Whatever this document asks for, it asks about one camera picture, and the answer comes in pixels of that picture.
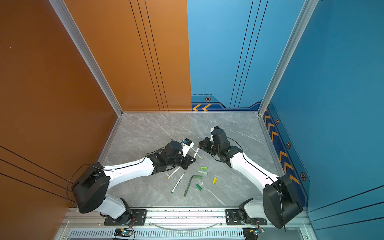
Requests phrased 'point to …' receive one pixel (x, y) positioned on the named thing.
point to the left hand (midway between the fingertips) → (196, 157)
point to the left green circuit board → (123, 232)
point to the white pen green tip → (178, 182)
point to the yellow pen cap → (214, 180)
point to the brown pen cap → (199, 146)
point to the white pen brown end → (196, 152)
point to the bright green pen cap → (203, 168)
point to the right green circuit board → (252, 233)
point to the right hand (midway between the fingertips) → (198, 143)
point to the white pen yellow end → (174, 171)
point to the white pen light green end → (200, 157)
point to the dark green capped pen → (196, 176)
